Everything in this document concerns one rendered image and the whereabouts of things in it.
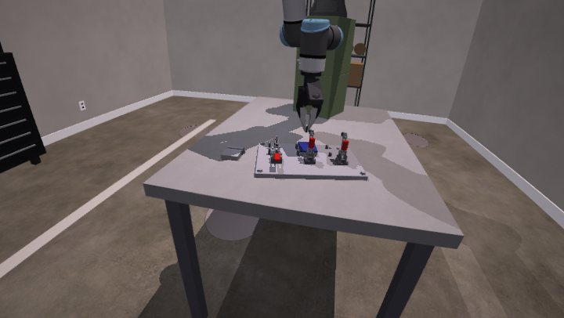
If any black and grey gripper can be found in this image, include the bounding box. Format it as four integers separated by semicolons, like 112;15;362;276
296;70;322;132

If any toggle clamp with red handle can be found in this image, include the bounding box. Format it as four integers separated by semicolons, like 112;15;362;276
271;136;282;164
335;132;349;165

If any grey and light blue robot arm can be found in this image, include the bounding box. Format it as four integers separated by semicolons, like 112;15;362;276
280;0;347;105

